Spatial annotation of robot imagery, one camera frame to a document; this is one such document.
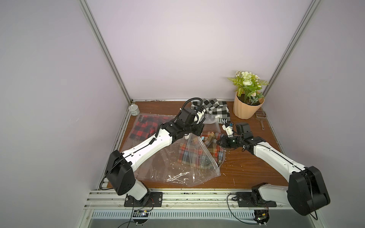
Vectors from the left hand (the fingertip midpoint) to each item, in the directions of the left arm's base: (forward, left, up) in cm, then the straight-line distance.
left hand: (206, 125), depth 76 cm
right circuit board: (-39, -28, -26) cm, 54 cm away
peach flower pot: (+20, -30, -9) cm, 37 cm away
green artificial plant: (+29, -29, +5) cm, 41 cm away
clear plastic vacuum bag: (-17, +24, -21) cm, 36 cm away
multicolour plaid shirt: (-12, +1, -7) cm, 14 cm away
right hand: (-1, -8, -11) cm, 13 cm away
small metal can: (+27, +53, -18) cm, 62 cm away
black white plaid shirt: (+33, -11, -21) cm, 40 cm away
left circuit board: (-40, +34, -27) cm, 59 cm away
